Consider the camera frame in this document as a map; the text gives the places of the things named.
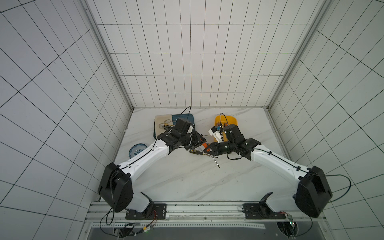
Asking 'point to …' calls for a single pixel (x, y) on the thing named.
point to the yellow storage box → (222, 120)
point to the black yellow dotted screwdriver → (194, 151)
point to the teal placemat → (189, 117)
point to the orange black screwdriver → (206, 145)
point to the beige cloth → (162, 122)
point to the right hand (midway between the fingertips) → (201, 152)
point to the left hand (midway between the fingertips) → (203, 144)
